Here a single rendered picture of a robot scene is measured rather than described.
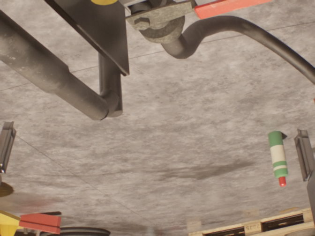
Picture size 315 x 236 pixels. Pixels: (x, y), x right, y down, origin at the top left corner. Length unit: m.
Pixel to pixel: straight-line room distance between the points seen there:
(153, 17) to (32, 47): 0.17
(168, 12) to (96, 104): 0.12
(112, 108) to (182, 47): 0.15
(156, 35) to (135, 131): 1.50
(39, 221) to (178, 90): 1.87
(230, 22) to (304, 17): 0.59
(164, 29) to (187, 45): 0.06
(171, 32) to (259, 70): 1.15
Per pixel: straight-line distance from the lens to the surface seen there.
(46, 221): 3.37
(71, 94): 0.47
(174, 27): 0.60
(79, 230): 3.88
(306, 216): 4.29
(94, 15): 0.54
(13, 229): 3.71
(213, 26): 0.83
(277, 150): 2.27
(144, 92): 1.76
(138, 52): 1.53
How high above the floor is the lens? 0.78
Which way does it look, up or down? 23 degrees down
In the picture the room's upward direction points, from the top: 174 degrees clockwise
